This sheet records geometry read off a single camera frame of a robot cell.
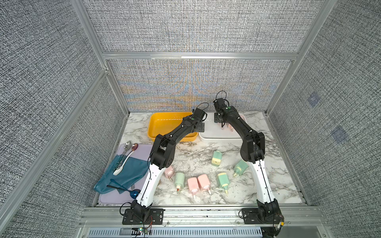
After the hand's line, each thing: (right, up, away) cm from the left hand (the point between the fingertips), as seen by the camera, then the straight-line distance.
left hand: (198, 125), depth 103 cm
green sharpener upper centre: (+10, -20, -16) cm, 27 cm away
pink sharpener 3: (-4, -32, -27) cm, 42 cm away
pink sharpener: (+15, 0, -26) cm, 30 cm away
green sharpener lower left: (-11, -29, -26) cm, 40 cm away
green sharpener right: (+23, -24, -20) cm, 39 cm away
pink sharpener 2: (-17, -26, -22) cm, 38 cm away
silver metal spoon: (-47, -14, -6) cm, 49 cm away
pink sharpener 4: (+2, -30, -25) cm, 39 cm away
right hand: (+17, +8, 0) cm, 18 cm away
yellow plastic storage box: (-29, +2, +9) cm, 30 cm away
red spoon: (-42, -14, -6) cm, 45 cm away
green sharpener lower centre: (+12, -29, -25) cm, 40 cm away
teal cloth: (-41, -27, -12) cm, 51 cm away
